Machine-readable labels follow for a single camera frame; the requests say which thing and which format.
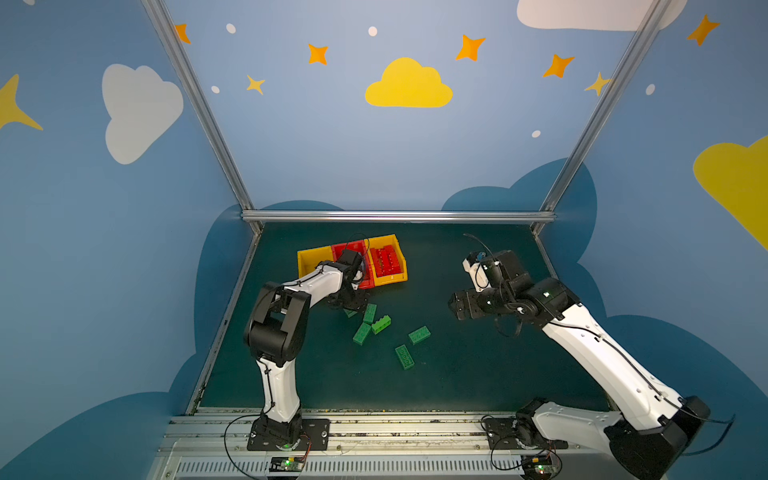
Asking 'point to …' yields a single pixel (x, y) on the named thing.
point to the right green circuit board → (538, 466)
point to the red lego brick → (385, 261)
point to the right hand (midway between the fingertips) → (468, 296)
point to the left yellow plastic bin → (308, 260)
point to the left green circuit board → (286, 464)
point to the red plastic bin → (368, 279)
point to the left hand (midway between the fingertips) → (356, 304)
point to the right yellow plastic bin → (376, 242)
